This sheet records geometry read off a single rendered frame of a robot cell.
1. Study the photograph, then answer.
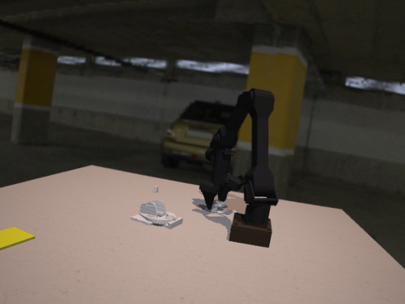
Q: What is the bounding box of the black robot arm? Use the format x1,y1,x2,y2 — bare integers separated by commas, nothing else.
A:
206,88,278,228

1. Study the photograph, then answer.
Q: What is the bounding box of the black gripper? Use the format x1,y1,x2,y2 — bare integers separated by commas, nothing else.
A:
199,165,232,210

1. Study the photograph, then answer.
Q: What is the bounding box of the yellow rectangular block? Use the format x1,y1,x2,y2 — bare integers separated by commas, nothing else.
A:
0,227,35,250

